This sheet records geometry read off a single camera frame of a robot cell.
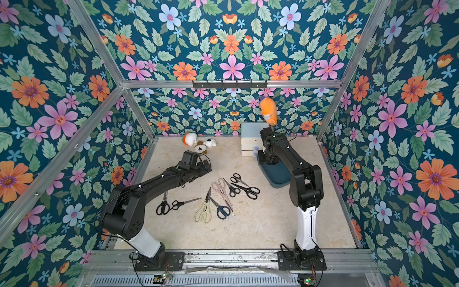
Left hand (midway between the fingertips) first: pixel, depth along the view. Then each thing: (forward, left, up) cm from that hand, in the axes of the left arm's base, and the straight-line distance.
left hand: (207, 167), depth 94 cm
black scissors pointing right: (-15, +17, -9) cm, 24 cm away
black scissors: (-17, +23, -8) cm, 30 cm away
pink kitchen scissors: (-7, -6, -10) cm, 13 cm away
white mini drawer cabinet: (+14, -25, +6) cm, 29 cm away
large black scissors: (-12, -23, -8) cm, 27 cm away
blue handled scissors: (-21, -7, -10) cm, 24 cm away
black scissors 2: (-3, -15, -9) cm, 18 cm away
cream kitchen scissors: (-21, +2, -9) cm, 23 cm away
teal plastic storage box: (-2, -40, -11) cm, 41 cm away
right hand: (+1, -32, +1) cm, 32 cm away
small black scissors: (-10, -13, -9) cm, 19 cm away
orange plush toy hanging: (+23, -35, +18) cm, 46 cm away
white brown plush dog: (+20, +6, -6) cm, 22 cm away
